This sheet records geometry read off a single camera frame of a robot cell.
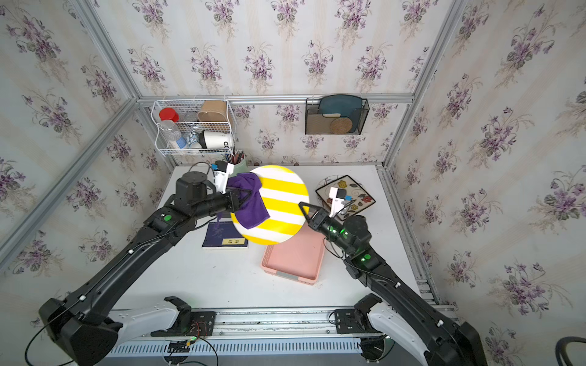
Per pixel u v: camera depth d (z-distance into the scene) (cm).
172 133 87
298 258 88
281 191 70
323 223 61
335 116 93
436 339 40
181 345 71
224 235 94
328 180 113
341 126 96
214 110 88
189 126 93
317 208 64
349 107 94
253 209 69
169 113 91
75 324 36
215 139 93
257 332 73
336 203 64
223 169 62
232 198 60
